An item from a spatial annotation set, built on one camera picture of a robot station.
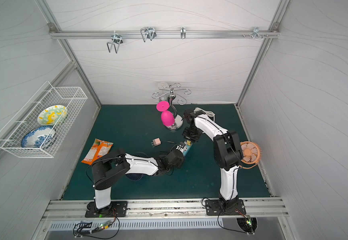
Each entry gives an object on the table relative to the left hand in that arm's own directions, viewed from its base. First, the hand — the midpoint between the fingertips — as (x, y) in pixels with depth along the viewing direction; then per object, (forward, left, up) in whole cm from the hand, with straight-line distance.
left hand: (182, 155), depth 90 cm
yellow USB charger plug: (+7, -4, +4) cm, 9 cm away
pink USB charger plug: (+9, +17, 0) cm, 20 cm away
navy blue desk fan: (-14, +24, +3) cm, 29 cm away
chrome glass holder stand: (+30, +10, +24) cm, 40 cm away
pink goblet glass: (+18, +10, +14) cm, 25 cm away
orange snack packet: (+3, +53, 0) cm, 53 cm away
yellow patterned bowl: (+4, +63, +31) cm, 70 cm away
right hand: (+9, -3, +4) cm, 10 cm away
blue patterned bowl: (-8, +62, +31) cm, 70 cm away
